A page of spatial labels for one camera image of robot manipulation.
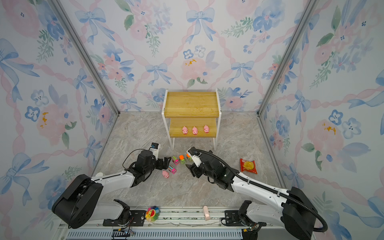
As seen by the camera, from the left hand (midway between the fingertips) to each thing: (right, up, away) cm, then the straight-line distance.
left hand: (164, 155), depth 90 cm
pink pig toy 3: (+12, +15, -3) cm, 20 cm away
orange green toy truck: (+10, -2, +3) cm, 10 cm away
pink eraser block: (+24, -25, -17) cm, 38 cm away
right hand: (+16, 0, -11) cm, 19 cm away
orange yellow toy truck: (+15, +3, -22) cm, 27 cm away
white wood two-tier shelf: (+18, +23, -15) cm, 33 cm away
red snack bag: (+50, -6, 0) cm, 51 cm away
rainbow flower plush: (-3, -26, -15) cm, 31 cm away
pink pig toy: (+25, +16, -2) cm, 30 cm away
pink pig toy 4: (+1, -10, -3) cm, 11 cm away
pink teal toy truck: (+4, -7, -2) cm, 9 cm away
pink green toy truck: (+6, -3, +2) cm, 7 cm away
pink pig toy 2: (+18, +15, -4) cm, 24 cm away
